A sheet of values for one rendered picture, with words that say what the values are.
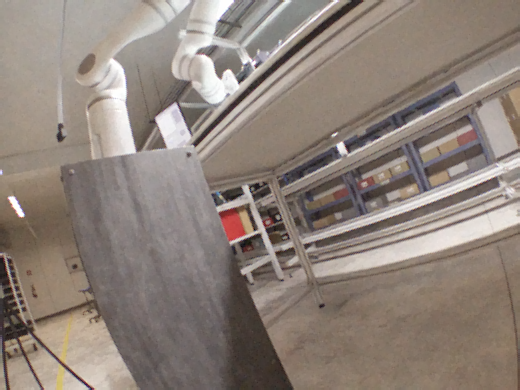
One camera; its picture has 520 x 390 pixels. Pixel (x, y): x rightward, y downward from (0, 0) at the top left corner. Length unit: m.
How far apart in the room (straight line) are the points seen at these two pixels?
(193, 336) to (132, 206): 0.22
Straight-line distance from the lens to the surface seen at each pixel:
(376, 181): 4.51
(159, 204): 0.41
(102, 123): 0.55
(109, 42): 0.64
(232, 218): 2.72
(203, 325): 0.42
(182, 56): 0.68
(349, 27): 0.52
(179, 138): 2.31
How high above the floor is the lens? 0.67
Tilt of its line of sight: 6 degrees up
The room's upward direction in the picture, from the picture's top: 22 degrees counter-clockwise
